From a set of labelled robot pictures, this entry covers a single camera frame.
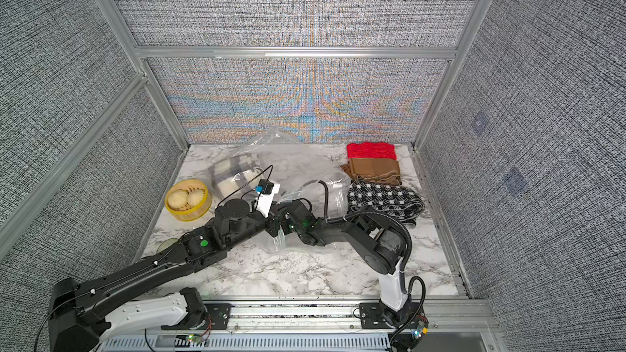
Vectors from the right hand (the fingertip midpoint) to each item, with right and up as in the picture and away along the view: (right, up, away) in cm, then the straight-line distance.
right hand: (275, 214), depth 92 cm
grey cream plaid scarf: (-16, +14, +5) cm, 22 cm away
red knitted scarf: (+43, +26, +26) cm, 56 cm away
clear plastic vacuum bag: (+10, +15, -10) cm, 21 cm away
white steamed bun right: (-32, +6, +3) cm, 33 cm away
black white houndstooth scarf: (+46, +5, +1) cm, 46 cm away
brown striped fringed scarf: (+42, +16, +13) cm, 47 cm away
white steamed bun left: (-38, +5, +2) cm, 38 cm away
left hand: (+9, +7, -23) cm, 26 cm away
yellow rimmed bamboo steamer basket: (-32, 0, +1) cm, 32 cm away
